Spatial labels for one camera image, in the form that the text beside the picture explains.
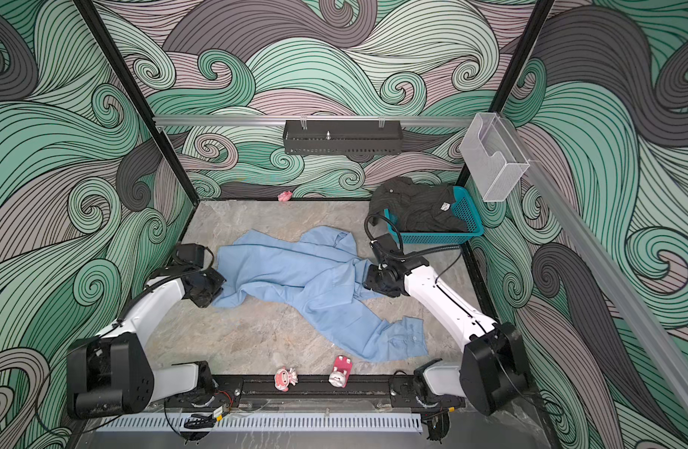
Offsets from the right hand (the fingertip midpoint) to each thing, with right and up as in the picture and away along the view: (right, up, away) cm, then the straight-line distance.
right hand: (372, 284), depth 83 cm
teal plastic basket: (+40, +21, +21) cm, 50 cm away
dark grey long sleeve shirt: (+21, +25, +28) cm, 43 cm away
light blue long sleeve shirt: (-18, +1, +9) cm, 21 cm away
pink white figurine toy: (-25, -23, -10) cm, 35 cm away
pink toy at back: (-34, +30, +35) cm, 57 cm away
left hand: (-47, -1, +4) cm, 47 cm away
